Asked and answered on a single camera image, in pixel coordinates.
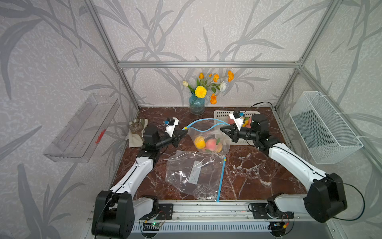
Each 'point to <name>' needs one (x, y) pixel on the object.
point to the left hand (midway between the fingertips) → (186, 132)
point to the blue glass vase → (197, 104)
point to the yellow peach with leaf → (200, 142)
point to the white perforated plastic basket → (222, 138)
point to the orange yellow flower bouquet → (207, 87)
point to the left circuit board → (151, 226)
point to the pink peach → (211, 144)
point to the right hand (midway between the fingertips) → (221, 128)
